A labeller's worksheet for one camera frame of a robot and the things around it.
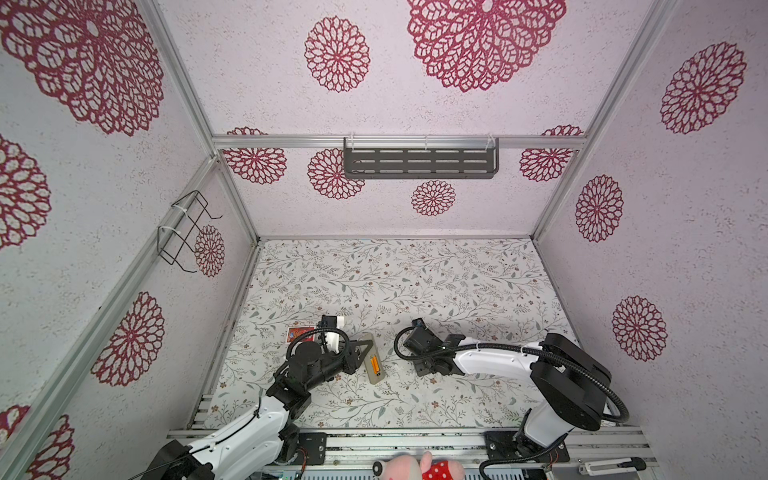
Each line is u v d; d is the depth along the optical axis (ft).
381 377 2.59
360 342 2.51
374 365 2.56
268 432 1.80
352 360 2.35
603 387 1.32
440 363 2.09
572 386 1.46
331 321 2.38
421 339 2.28
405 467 2.17
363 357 2.48
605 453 2.44
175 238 2.45
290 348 1.98
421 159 3.28
